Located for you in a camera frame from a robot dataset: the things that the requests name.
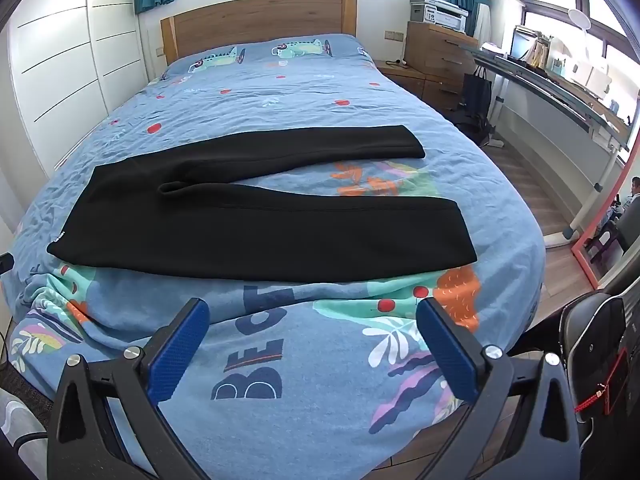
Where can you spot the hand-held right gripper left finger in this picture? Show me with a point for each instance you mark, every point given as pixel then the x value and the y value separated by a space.
pixel 182 350

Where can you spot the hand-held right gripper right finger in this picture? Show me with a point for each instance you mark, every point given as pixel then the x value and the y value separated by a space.
pixel 447 355

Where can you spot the black pants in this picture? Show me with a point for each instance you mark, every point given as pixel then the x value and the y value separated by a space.
pixel 250 230

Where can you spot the black office chair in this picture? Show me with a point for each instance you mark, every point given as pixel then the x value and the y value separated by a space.
pixel 590 330

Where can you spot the grey patterned cloth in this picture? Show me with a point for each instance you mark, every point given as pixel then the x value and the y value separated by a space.
pixel 15 420

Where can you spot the red-framed mirror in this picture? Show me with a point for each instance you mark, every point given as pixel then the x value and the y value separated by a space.
pixel 625 230

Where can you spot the black bag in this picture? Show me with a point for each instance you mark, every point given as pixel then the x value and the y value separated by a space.
pixel 475 92

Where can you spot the grey desk with white legs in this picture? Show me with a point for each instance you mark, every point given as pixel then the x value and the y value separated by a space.
pixel 550 95

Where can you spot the wooden nightstand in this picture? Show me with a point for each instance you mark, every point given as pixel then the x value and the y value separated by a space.
pixel 400 77

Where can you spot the printed blue bedspread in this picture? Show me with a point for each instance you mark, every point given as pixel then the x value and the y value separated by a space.
pixel 300 85

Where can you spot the wooden dresser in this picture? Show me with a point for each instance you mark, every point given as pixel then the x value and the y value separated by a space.
pixel 435 50

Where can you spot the white wardrobe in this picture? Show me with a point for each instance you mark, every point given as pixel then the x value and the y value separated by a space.
pixel 60 60

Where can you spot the computer monitor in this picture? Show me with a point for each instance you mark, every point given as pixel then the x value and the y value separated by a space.
pixel 520 45

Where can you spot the wooden headboard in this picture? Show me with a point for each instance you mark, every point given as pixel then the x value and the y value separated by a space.
pixel 260 20

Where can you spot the white printer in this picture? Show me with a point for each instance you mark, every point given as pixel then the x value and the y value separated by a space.
pixel 440 12

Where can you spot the white desk lamp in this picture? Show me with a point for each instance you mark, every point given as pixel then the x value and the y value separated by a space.
pixel 580 17

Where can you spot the wall socket plate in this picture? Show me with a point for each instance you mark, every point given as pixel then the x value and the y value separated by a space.
pixel 393 35

